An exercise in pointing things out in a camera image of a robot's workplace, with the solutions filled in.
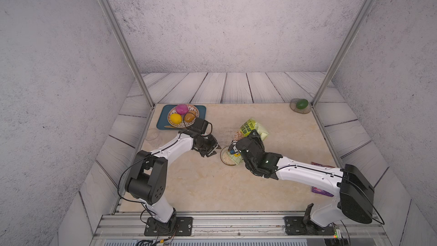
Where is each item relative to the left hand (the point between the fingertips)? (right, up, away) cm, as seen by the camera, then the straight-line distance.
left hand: (223, 148), depth 88 cm
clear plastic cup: (-43, +5, +16) cm, 46 cm away
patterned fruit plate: (-25, +12, +23) cm, 36 cm away
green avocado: (+53, +25, +28) cm, 65 cm away
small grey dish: (+49, +23, +31) cm, 63 cm away
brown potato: (-21, +16, +21) cm, 34 cm away
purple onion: (-26, +21, +23) cm, 41 cm away
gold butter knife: (-33, +10, +19) cm, 39 cm away
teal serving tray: (-39, +13, +24) cm, 48 cm away
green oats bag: (+13, +12, -7) cm, 20 cm away
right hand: (+16, +11, -11) cm, 22 cm away
